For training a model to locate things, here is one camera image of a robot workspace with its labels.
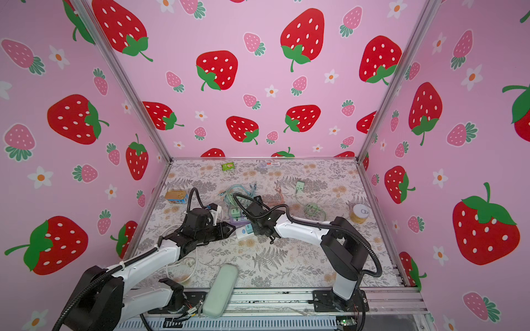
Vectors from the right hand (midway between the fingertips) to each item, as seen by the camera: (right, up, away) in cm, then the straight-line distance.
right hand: (259, 223), depth 89 cm
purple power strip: (-10, 0, +4) cm, 10 cm away
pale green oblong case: (-13, -22, -16) cm, 30 cm away
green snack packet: (-20, +26, +27) cm, 43 cm away
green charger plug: (-10, +4, +2) cm, 11 cm away
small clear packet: (+4, +28, +30) cm, 41 cm away
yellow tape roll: (+46, +3, +4) cm, 46 cm away
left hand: (-10, -1, -4) cm, 11 cm away
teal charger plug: (-4, -2, -3) cm, 5 cm away
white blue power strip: (-8, -4, 0) cm, 9 cm away
